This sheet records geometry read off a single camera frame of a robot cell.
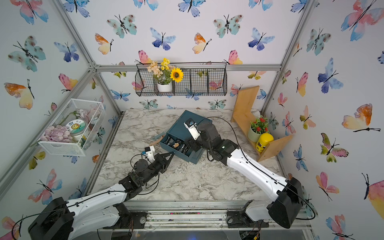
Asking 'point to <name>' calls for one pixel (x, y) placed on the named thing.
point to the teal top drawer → (177, 146)
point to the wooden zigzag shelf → (241, 116)
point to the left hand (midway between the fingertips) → (175, 152)
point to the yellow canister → (263, 141)
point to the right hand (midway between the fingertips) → (192, 132)
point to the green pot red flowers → (259, 126)
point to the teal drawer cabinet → (178, 130)
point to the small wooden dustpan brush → (158, 138)
